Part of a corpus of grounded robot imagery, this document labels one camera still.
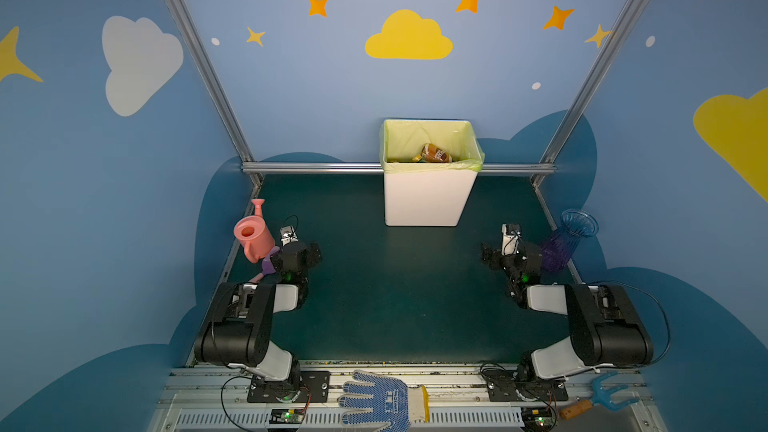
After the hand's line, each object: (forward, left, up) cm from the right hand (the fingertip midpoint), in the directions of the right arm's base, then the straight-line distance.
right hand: (501, 239), depth 95 cm
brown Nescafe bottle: (+23, +23, +15) cm, 36 cm away
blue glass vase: (-5, -14, +6) cm, 16 cm away
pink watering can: (-5, +78, +5) cm, 78 cm away
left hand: (-5, +64, 0) cm, 65 cm away
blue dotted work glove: (-45, +33, -6) cm, 56 cm away
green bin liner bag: (+28, +34, +16) cm, 47 cm away
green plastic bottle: (+18, +28, +17) cm, 38 cm away
